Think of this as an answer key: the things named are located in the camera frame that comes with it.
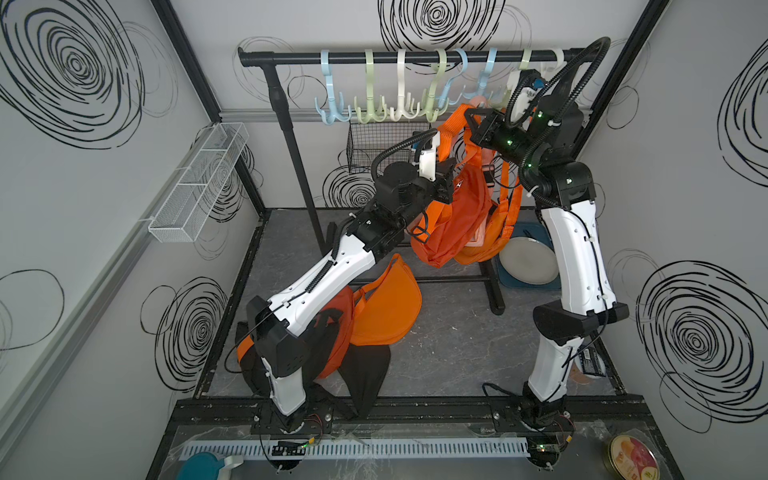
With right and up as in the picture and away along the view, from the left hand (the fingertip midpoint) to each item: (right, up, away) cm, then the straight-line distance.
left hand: (456, 159), depth 62 cm
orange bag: (-15, -38, +28) cm, 50 cm away
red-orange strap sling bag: (-28, -37, +22) cm, 52 cm away
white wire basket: (-65, -12, +10) cm, 67 cm away
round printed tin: (+40, -66, +3) cm, 77 cm away
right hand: (+2, +9, -3) cm, 10 cm away
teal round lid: (-54, -65, 0) cm, 84 cm away
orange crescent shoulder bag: (+16, -13, +17) cm, 26 cm away
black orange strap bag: (-22, -53, +17) cm, 60 cm away
